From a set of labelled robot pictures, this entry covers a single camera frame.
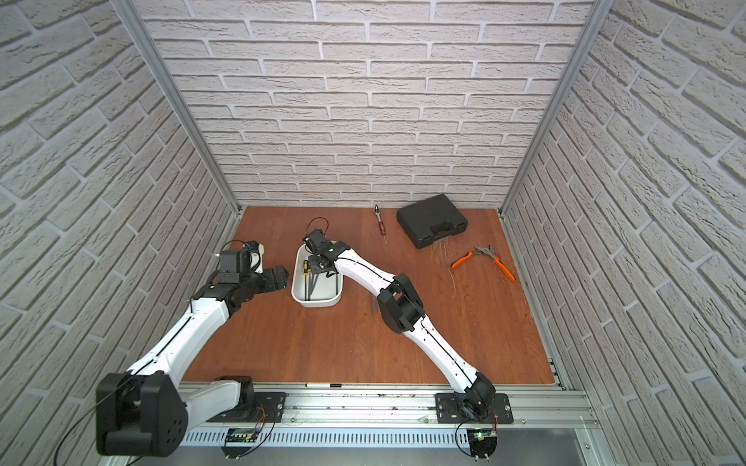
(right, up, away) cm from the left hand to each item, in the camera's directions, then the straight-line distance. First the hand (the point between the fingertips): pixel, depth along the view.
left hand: (277, 269), depth 86 cm
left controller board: (-5, -42, -14) cm, 45 cm away
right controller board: (+57, -42, -15) cm, 72 cm away
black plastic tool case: (+50, +16, +24) cm, 57 cm away
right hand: (+11, +1, +17) cm, 20 cm away
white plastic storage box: (+12, -10, +9) cm, 18 cm away
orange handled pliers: (+73, +4, +21) cm, 76 cm away
